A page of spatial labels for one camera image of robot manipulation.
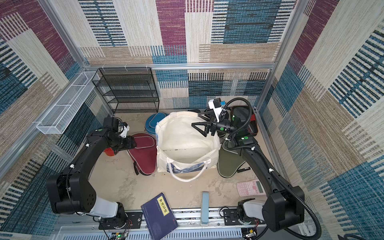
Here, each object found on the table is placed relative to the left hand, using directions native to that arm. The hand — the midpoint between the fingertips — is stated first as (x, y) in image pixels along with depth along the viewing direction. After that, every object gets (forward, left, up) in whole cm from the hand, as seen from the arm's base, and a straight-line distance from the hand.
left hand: (132, 144), depth 86 cm
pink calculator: (-21, -66, -12) cm, 71 cm away
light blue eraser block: (-31, -40, -9) cm, 51 cm away
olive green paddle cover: (-4, -57, -12) cm, 58 cm away
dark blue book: (-33, -17, -14) cm, 40 cm away
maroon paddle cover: (-2, -5, -9) cm, 11 cm away
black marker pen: (-10, -64, -13) cm, 66 cm away
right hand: (-2, -37, +22) cm, 43 cm away
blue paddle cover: (+24, -5, -8) cm, 25 cm away
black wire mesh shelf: (+42, +11, +7) cm, 44 cm away
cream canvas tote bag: (+5, -27, -12) cm, 30 cm away
